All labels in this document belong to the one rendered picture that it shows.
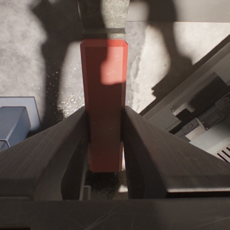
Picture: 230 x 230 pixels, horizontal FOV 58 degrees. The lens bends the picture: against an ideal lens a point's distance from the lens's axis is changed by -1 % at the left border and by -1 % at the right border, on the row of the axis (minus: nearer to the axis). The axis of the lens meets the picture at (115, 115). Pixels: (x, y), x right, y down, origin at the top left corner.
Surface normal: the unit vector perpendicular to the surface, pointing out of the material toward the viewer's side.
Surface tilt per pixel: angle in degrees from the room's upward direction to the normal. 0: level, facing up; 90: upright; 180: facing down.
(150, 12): 0
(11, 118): 90
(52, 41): 0
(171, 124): 90
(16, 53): 0
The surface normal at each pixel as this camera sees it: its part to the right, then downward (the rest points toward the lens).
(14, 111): 0.01, -0.81
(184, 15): 0.03, 0.58
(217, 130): -0.51, 0.04
